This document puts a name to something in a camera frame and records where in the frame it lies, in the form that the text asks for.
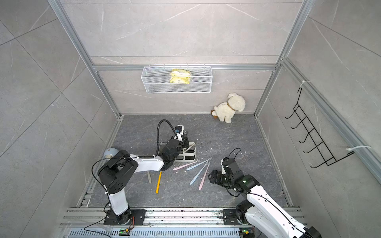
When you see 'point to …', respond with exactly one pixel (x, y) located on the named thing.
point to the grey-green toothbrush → (149, 177)
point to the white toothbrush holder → (187, 154)
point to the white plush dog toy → (224, 111)
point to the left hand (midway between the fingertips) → (187, 130)
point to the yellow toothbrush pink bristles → (158, 187)
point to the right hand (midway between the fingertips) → (214, 178)
